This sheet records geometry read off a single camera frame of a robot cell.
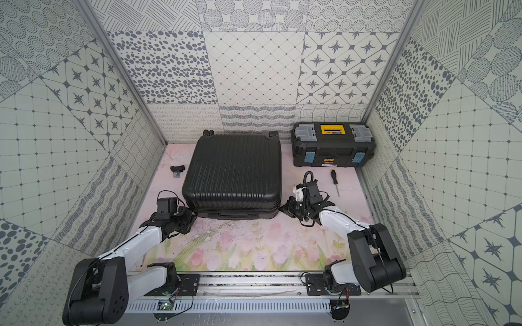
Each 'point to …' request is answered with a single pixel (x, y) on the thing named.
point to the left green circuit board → (164, 305)
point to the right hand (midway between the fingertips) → (279, 210)
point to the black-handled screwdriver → (334, 176)
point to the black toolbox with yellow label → (332, 145)
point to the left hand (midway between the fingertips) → (203, 212)
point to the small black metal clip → (177, 170)
